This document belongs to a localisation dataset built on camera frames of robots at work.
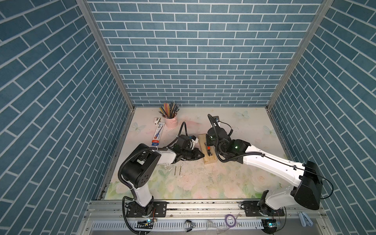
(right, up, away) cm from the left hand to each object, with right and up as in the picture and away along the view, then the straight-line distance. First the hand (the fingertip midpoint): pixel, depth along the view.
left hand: (206, 158), depth 88 cm
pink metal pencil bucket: (-23, +21, +12) cm, 34 cm away
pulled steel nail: (-16, -7, -1) cm, 17 cm away
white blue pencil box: (-33, +13, +14) cm, 38 cm away
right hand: (+2, +17, -10) cm, 19 cm away
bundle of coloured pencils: (-25, +29, +13) cm, 40 cm away
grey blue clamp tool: (+47, -25, -18) cm, 56 cm away
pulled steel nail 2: (-19, -9, -2) cm, 21 cm away
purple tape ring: (+8, -25, -17) cm, 32 cm away
